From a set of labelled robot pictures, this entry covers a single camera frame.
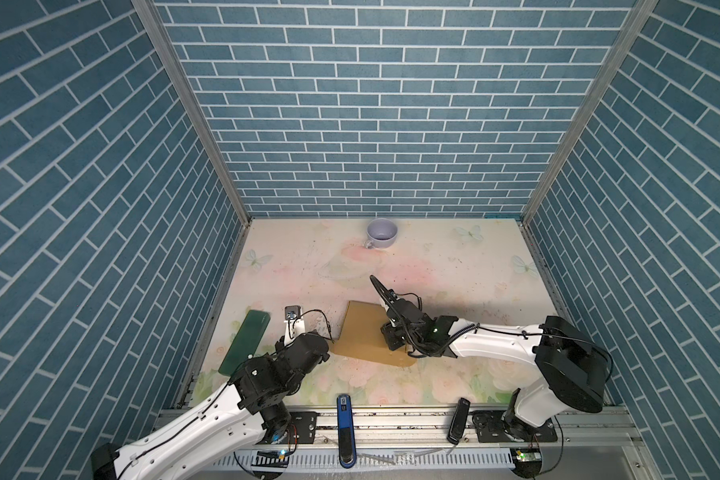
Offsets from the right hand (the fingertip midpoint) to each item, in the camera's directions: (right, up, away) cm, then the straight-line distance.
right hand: (381, 326), depth 86 cm
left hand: (-18, -1, -8) cm, 19 cm away
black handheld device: (+20, -22, -9) cm, 31 cm away
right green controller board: (+37, -30, -12) cm, 49 cm away
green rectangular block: (-41, -6, +4) cm, 42 cm away
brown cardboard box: (-6, -3, -3) cm, 7 cm away
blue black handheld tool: (-8, -22, -16) cm, 29 cm away
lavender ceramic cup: (+1, +28, +28) cm, 40 cm away
